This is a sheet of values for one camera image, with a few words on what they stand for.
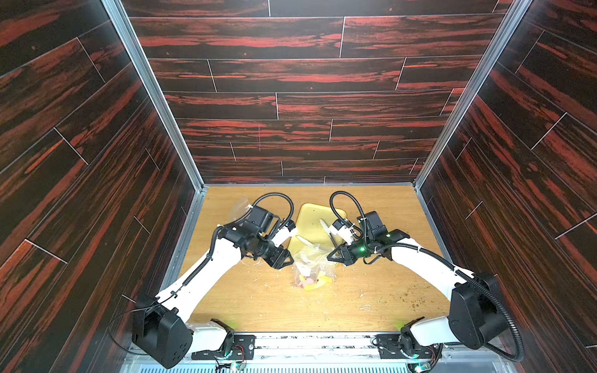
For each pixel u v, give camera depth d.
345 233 0.75
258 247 0.64
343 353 0.74
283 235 0.68
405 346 0.65
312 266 0.78
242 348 0.73
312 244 0.97
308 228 1.03
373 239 0.66
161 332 0.43
